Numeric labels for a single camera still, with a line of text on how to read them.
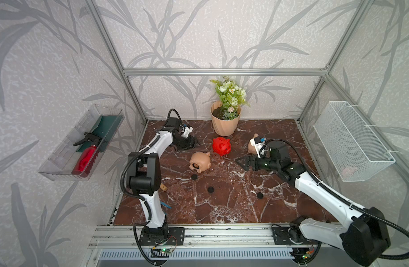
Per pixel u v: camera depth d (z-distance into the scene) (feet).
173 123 2.58
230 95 3.02
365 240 1.27
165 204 2.70
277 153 2.01
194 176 3.07
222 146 3.09
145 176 1.67
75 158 2.04
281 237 2.39
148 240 2.37
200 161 2.93
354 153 1.99
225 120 3.18
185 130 2.89
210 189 2.92
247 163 2.23
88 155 1.98
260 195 2.83
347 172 2.34
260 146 2.32
